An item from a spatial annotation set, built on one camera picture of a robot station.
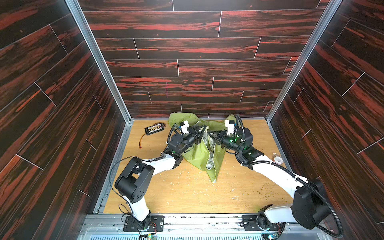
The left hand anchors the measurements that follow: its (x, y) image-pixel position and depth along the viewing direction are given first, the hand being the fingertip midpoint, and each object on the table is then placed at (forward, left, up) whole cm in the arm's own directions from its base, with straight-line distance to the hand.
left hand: (207, 126), depth 76 cm
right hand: (-1, -1, -2) cm, 2 cm away
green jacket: (-5, -1, -19) cm, 20 cm away
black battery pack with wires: (+24, +36, -28) cm, 51 cm away
